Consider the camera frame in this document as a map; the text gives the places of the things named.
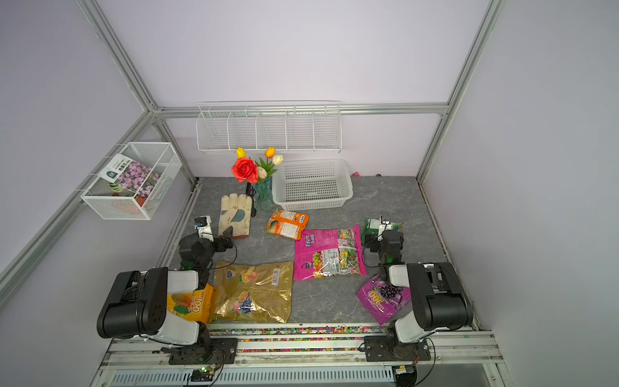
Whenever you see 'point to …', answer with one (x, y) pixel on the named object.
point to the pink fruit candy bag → (323, 252)
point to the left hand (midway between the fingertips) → (221, 228)
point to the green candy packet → (371, 227)
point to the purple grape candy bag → (383, 300)
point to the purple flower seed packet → (131, 175)
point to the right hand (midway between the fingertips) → (381, 228)
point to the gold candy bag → (258, 293)
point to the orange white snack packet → (287, 224)
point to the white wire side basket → (112, 201)
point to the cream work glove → (235, 211)
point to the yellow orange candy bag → (195, 306)
